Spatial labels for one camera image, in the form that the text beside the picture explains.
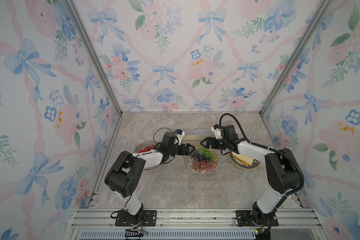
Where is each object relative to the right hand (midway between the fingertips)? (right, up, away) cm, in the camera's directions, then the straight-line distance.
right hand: (207, 142), depth 94 cm
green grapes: (0, -6, -1) cm, 6 cm away
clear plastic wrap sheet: (+21, -11, -3) cm, 24 cm away
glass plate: (-28, -3, -32) cm, 43 cm away
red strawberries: (-39, -4, +4) cm, 40 cm away
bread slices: (+21, -10, -4) cm, 24 cm away
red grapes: (-3, -13, -6) cm, 14 cm away
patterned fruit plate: (-3, -10, -4) cm, 11 cm away
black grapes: (-6, -8, -3) cm, 10 cm away
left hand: (-10, -2, -3) cm, 11 cm away
